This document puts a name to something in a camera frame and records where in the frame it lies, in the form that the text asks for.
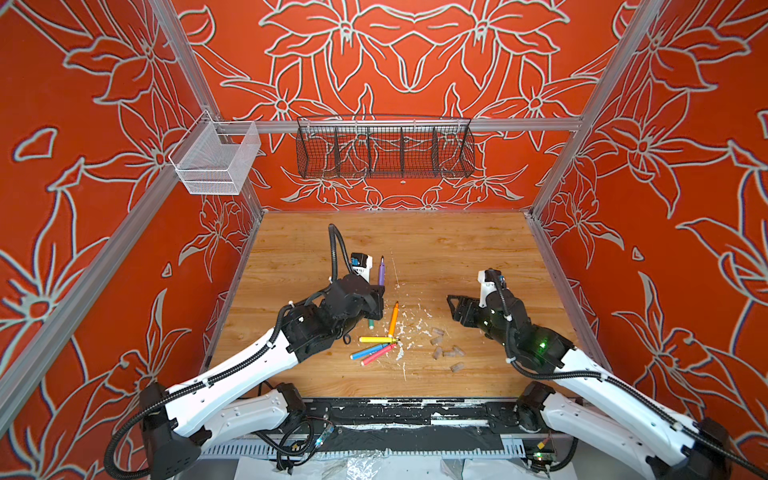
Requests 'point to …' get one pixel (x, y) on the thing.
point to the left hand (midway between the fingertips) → (384, 286)
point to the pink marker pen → (378, 354)
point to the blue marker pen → (367, 351)
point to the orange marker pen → (393, 319)
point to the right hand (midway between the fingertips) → (452, 298)
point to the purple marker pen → (382, 272)
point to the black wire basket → (377, 147)
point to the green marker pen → (371, 323)
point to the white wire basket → (216, 157)
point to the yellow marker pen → (375, 339)
